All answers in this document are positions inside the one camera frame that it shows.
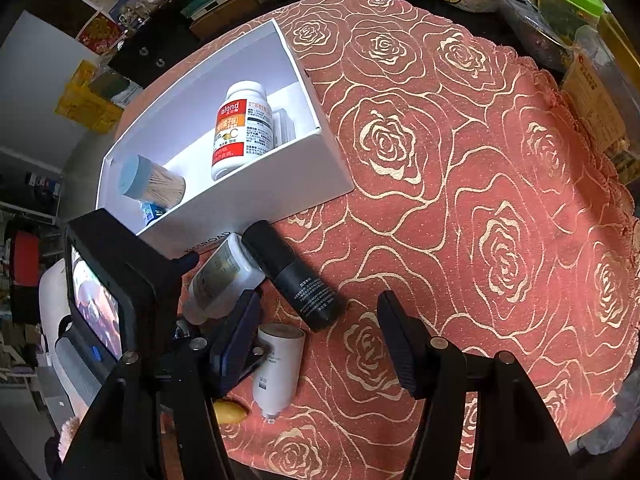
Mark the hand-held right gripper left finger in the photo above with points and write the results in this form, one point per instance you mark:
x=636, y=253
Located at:
x=235, y=340

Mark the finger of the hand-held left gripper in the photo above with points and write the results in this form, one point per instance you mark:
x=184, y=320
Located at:
x=187, y=261
x=257, y=352

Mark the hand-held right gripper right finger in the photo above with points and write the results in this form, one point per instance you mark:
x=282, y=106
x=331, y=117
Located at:
x=400, y=350

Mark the white cylindrical bottle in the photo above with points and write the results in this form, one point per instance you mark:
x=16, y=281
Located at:
x=277, y=375

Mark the yellow makeup sponge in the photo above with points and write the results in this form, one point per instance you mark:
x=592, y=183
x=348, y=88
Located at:
x=232, y=412

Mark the black cylindrical bottle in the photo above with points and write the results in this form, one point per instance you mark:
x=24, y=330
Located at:
x=295, y=280

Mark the toothpick jar with blue lid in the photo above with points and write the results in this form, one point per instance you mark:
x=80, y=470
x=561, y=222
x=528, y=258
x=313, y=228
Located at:
x=155, y=182

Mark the white cardboard box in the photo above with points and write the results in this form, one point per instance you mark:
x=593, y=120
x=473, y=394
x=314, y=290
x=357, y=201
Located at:
x=260, y=185

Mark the white pill bottle red label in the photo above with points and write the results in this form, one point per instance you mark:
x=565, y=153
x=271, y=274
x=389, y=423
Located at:
x=240, y=130

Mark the white storage shelf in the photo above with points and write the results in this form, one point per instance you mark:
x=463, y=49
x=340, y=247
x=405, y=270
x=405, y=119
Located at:
x=42, y=190

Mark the orange rose patterned tablecloth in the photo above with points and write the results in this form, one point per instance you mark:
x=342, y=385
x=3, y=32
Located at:
x=475, y=210

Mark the yellow plastic crate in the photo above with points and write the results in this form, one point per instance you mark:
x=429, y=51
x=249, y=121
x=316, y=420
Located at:
x=85, y=100

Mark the red and yellow poster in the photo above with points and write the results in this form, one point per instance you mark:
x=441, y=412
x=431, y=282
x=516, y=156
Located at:
x=100, y=32

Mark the stack of books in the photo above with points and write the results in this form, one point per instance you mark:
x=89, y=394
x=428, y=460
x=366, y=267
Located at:
x=205, y=7

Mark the blue picture box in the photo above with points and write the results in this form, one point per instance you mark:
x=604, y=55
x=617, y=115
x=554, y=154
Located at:
x=122, y=7

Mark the brown snack packet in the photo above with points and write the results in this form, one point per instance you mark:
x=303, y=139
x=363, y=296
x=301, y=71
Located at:
x=595, y=105

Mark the container with green lid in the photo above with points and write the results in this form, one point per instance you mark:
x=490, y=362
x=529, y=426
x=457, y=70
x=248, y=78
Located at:
x=567, y=0

